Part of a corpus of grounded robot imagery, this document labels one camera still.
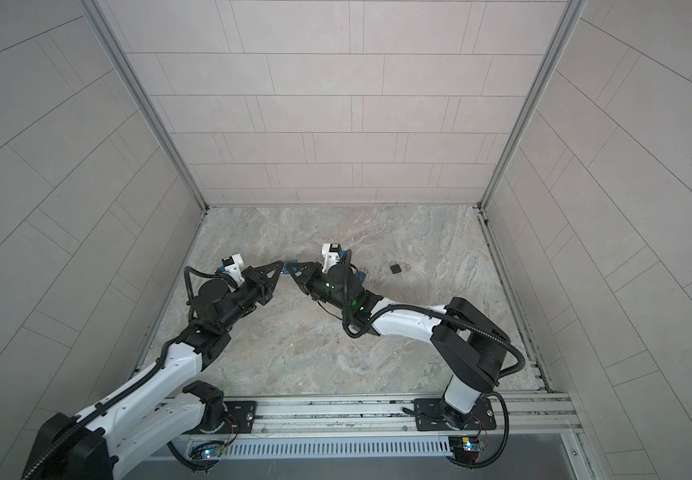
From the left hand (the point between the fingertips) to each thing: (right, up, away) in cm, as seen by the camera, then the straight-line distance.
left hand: (293, 264), depth 73 cm
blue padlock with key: (-2, -2, 0) cm, 2 cm away
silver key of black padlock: (+32, -4, +26) cm, 42 cm away
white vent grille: (+10, -42, -5) cm, 43 cm away
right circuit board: (+41, -42, -5) cm, 58 cm away
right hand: (-3, -2, -1) cm, 4 cm away
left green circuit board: (-16, -40, -8) cm, 44 cm away
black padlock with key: (+28, -4, +26) cm, 39 cm away
